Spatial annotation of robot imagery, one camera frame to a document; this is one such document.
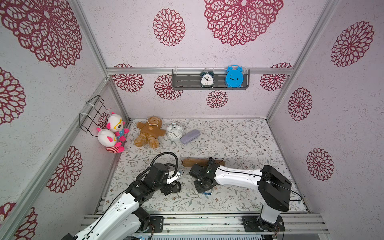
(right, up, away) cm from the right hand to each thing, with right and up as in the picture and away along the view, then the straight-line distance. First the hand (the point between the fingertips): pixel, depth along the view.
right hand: (197, 187), depth 84 cm
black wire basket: (-55, +37, -9) cm, 67 cm away
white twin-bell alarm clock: (-15, +31, +18) cm, 39 cm away
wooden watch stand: (-5, +13, +5) cm, 15 cm away
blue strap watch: (+7, -3, -1) cm, 7 cm away
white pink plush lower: (-50, +28, -1) cm, 57 cm away
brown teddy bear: (-32, +32, +19) cm, 49 cm away
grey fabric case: (-5, +28, +22) cm, 36 cm away
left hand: (-15, +8, -4) cm, 17 cm away
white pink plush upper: (-51, +36, +9) cm, 64 cm away
